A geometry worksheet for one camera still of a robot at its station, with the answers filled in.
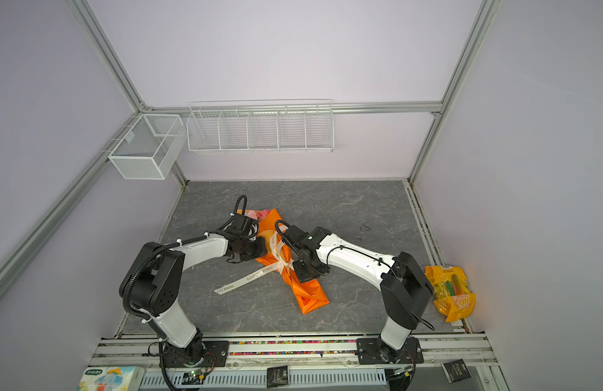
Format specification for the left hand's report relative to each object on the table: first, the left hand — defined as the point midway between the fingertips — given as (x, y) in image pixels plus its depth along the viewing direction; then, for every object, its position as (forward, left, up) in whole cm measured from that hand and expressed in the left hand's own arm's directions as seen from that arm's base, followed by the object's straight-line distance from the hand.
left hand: (267, 253), depth 94 cm
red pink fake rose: (+17, +4, +3) cm, 17 cm away
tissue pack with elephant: (-37, +36, +3) cm, 52 cm away
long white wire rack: (+48, -16, +24) cm, 56 cm away
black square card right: (-42, -56, 0) cm, 70 cm away
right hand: (-13, -15, +6) cm, 21 cm away
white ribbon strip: (-7, -6, +4) cm, 10 cm away
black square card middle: (-40, -5, +1) cm, 40 cm away
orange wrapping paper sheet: (-19, -15, +6) cm, 26 cm away
